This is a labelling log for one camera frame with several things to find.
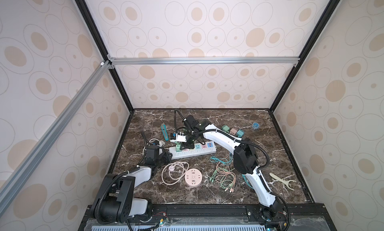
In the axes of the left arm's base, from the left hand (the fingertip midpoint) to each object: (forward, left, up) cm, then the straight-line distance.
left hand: (175, 152), depth 91 cm
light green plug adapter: (0, -2, +4) cm, 5 cm away
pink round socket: (-14, -12, -2) cm, 19 cm away
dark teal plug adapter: (+16, -43, -3) cm, 46 cm away
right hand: (+4, -4, +2) cm, 6 cm away
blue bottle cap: (+25, -57, -5) cm, 62 cm away
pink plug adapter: (+17, -39, -3) cm, 42 cm away
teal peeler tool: (+21, +10, -4) cm, 23 cm away
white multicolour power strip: (+4, -16, -2) cm, 16 cm away
